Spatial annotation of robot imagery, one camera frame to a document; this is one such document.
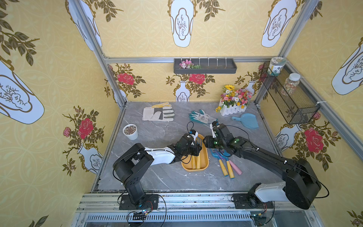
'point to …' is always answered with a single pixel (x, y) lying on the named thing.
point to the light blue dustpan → (248, 120)
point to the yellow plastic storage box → (186, 162)
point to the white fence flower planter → (233, 100)
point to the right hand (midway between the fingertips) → (207, 138)
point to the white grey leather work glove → (159, 112)
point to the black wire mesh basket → (293, 100)
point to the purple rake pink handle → (237, 170)
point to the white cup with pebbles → (131, 131)
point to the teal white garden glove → (201, 117)
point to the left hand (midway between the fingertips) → (197, 145)
